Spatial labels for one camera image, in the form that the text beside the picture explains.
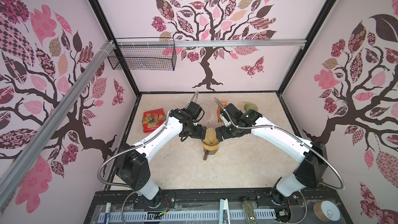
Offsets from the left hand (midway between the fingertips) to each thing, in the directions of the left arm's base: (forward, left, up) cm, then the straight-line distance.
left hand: (196, 137), depth 81 cm
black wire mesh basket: (+47, +34, +20) cm, 62 cm away
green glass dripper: (+28, -37, -7) cm, 47 cm away
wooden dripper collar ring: (-4, -8, -4) cm, 10 cm away
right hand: (+1, -15, +2) cm, 15 cm away
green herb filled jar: (-32, -24, -9) cm, 42 cm away
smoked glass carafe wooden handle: (-7, -5, -7) cm, 11 cm away
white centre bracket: (-30, -13, -10) cm, 34 cm away
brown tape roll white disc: (-32, -58, -6) cm, 67 cm away
